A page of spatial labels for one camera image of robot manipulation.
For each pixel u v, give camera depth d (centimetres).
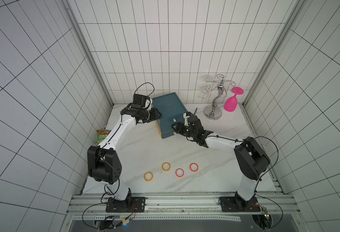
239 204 64
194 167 86
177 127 82
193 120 69
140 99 66
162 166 85
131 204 71
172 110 90
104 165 45
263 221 69
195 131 71
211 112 114
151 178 82
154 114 74
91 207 66
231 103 95
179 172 84
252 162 48
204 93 108
